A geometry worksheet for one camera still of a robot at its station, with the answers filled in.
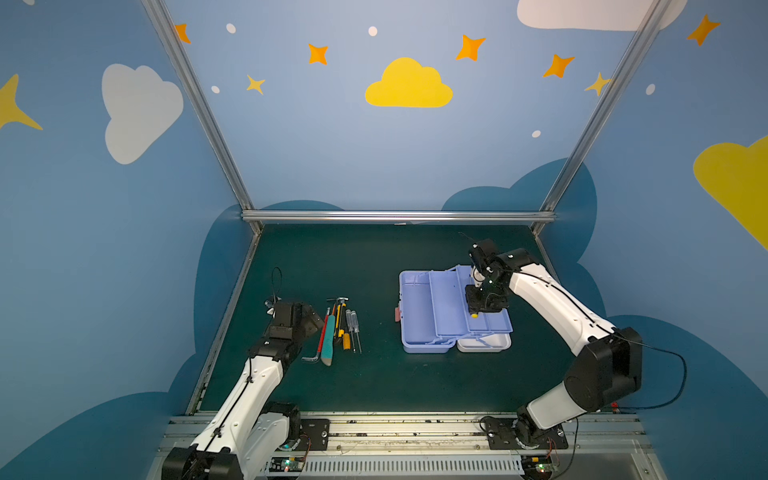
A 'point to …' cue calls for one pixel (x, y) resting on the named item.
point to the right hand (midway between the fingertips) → (477, 305)
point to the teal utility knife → (328, 340)
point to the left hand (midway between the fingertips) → (311, 320)
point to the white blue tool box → (435, 317)
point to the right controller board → (537, 467)
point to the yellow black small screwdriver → (475, 315)
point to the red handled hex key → (316, 358)
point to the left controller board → (287, 464)
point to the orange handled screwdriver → (346, 336)
